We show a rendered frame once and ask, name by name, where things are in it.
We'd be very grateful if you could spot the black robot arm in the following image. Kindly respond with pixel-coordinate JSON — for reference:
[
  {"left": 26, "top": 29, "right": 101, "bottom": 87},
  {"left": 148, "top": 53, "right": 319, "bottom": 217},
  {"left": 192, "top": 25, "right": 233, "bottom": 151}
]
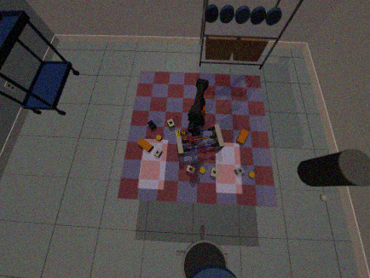
[{"left": 188, "top": 78, "right": 209, "bottom": 133}]

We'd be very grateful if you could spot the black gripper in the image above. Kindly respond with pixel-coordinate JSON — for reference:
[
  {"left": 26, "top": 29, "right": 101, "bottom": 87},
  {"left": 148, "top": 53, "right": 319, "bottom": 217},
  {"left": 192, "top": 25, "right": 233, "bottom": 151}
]
[{"left": 192, "top": 128, "right": 200, "bottom": 136}]

